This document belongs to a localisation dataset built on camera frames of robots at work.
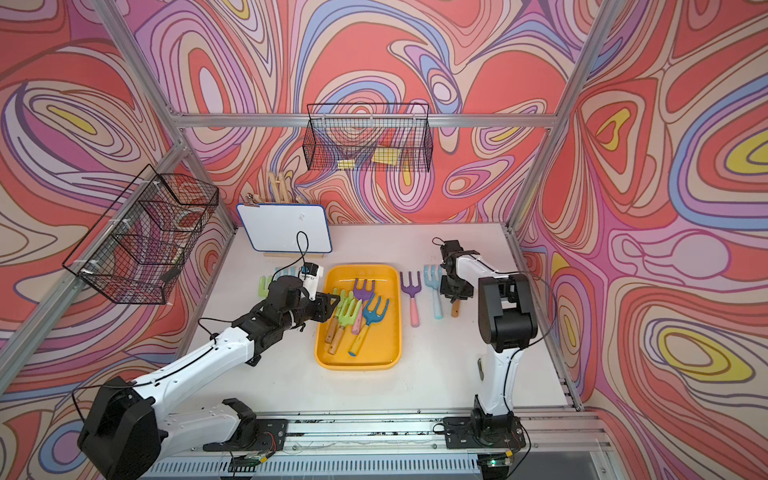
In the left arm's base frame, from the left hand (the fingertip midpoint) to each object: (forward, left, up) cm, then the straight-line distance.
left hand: (337, 298), depth 81 cm
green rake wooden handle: (+13, +29, -15) cm, 35 cm away
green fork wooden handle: (0, -1, -14) cm, 14 cm away
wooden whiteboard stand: (+27, +21, -13) cm, 37 cm away
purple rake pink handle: (+11, -22, -14) cm, 29 cm away
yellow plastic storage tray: (-7, -12, -16) cm, 21 cm away
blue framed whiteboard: (+44, +28, -15) cm, 54 cm away
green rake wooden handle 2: (-2, +3, -14) cm, 15 cm away
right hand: (+8, -38, -15) cm, 41 cm away
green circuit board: (-36, +21, -16) cm, 45 cm away
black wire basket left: (+5, +50, +15) cm, 52 cm away
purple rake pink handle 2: (+9, -5, -12) cm, 16 cm away
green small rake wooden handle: (+4, -36, -13) cm, 39 cm away
